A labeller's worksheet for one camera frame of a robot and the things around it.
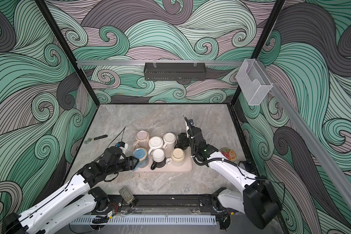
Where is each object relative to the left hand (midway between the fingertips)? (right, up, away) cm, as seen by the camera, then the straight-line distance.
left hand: (136, 160), depth 78 cm
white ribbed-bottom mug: (+9, +8, +10) cm, 15 cm away
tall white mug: (+18, +10, +12) cm, 24 cm away
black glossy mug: (+24, +10, -2) cm, 26 cm away
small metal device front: (-3, -17, -5) cm, 18 cm away
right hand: (+28, +14, +6) cm, 32 cm away
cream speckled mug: (+23, +2, +5) cm, 23 cm away
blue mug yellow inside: (+2, +3, +2) cm, 4 cm away
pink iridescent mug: (+2, +10, +8) cm, 13 cm away
